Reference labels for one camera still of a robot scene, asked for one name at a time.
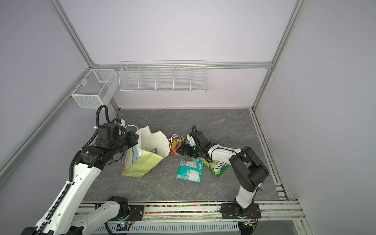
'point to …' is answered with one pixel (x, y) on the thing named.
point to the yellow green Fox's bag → (217, 168)
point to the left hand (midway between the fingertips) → (139, 137)
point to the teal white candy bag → (191, 170)
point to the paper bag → (141, 158)
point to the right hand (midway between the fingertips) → (180, 151)
